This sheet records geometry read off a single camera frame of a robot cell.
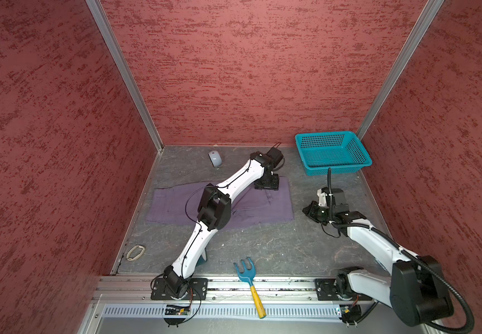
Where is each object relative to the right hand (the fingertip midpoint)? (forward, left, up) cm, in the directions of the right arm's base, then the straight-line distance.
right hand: (301, 213), depth 87 cm
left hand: (+12, +13, +1) cm, 17 cm away
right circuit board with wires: (-35, -12, -7) cm, 38 cm away
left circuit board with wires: (-32, +50, -8) cm, 60 cm away
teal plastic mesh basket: (+40, -33, -5) cm, 52 cm away
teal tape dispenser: (-17, +41, -1) cm, 44 cm away
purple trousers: (+11, +59, -9) cm, 60 cm away
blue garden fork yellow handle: (-23, +24, -4) cm, 33 cm away
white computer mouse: (+32, +39, +2) cm, 50 cm away
